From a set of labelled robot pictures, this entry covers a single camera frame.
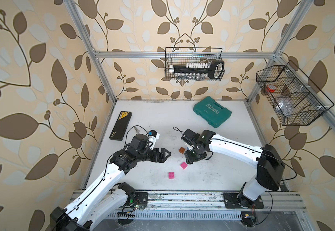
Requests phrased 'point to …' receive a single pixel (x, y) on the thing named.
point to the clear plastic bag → (286, 107)
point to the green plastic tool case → (212, 111)
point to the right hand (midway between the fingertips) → (191, 159)
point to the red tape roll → (271, 88)
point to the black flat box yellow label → (120, 127)
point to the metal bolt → (137, 131)
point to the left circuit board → (126, 215)
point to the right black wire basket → (297, 101)
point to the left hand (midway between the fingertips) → (162, 151)
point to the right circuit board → (249, 218)
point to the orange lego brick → (181, 150)
